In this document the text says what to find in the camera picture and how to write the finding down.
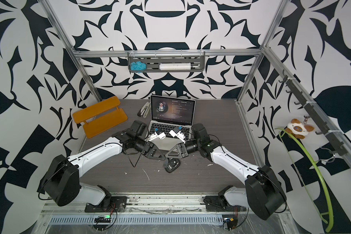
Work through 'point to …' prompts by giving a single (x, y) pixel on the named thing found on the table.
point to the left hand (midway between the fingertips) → (162, 157)
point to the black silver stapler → (145, 110)
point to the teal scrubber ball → (137, 66)
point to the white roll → (175, 66)
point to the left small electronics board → (103, 219)
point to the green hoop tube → (321, 214)
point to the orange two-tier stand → (104, 123)
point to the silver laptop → (167, 112)
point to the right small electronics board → (231, 222)
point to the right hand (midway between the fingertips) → (165, 156)
